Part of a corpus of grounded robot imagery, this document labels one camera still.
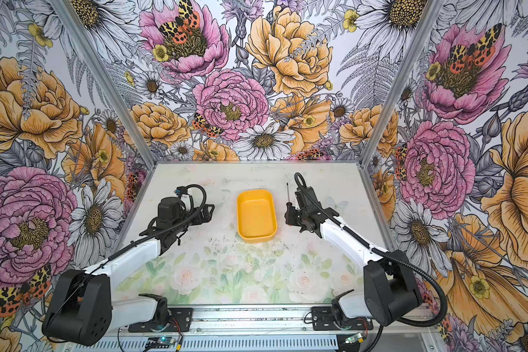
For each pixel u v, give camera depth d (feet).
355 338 2.35
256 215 3.44
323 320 2.42
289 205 2.93
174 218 2.26
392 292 1.38
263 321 2.49
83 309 1.36
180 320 2.41
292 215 2.55
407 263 1.34
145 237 1.92
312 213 2.17
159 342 2.33
